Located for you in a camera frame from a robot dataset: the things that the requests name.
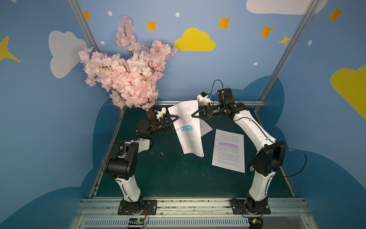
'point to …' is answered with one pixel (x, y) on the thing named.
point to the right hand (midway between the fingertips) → (195, 116)
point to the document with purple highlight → (228, 150)
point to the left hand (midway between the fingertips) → (180, 119)
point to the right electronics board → (255, 223)
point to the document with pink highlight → (205, 128)
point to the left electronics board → (136, 221)
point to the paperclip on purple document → (216, 139)
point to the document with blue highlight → (188, 127)
